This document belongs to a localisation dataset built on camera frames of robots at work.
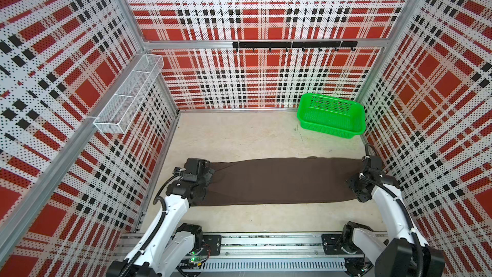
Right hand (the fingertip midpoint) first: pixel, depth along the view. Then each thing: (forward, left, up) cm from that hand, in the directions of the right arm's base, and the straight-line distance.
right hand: (353, 185), depth 82 cm
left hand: (+4, +63, +3) cm, 63 cm away
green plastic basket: (+49, -6, -8) cm, 50 cm away
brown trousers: (+4, +51, -6) cm, 52 cm away
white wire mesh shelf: (+31, +108, +16) cm, 114 cm away
